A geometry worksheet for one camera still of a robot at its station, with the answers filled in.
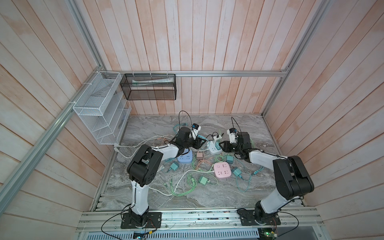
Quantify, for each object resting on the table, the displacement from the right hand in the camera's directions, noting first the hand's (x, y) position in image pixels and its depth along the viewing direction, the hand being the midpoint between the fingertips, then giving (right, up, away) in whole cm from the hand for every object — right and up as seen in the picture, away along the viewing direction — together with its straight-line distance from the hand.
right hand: (221, 143), depth 96 cm
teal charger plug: (+8, -17, -8) cm, 20 cm away
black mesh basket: (-50, +40, +9) cm, 64 cm away
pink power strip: (-1, -15, -7) cm, 17 cm away
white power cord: (-51, +1, +9) cm, 51 cm away
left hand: (-12, +1, -2) cm, 12 cm away
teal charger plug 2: (+5, -10, -3) cm, 11 cm away
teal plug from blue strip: (-31, -14, -5) cm, 34 cm away
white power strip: (-6, -2, +4) cm, 8 cm away
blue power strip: (-23, -8, -3) cm, 24 cm away
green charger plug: (-13, -21, -10) cm, 26 cm away
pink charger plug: (-14, -8, 0) cm, 16 cm away
